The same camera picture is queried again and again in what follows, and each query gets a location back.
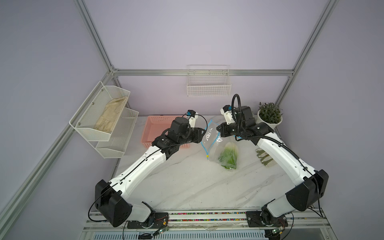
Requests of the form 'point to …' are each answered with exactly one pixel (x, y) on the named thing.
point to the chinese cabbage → (228, 157)
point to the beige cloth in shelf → (110, 114)
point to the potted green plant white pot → (269, 113)
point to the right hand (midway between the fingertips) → (218, 130)
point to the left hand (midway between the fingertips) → (201, 133)
